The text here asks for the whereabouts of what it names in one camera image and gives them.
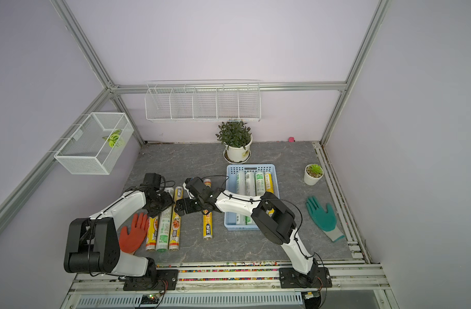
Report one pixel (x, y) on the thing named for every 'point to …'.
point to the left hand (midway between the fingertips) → (168, 207)
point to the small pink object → (291, 139)
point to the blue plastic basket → (249, 179)
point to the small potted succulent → (313, 173)
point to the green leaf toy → (113, 138)
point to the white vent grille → (292, 299)
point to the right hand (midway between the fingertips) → (182, 206)
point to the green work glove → (326, 219)
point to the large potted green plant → (237, 139)
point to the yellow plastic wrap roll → (269, 187)
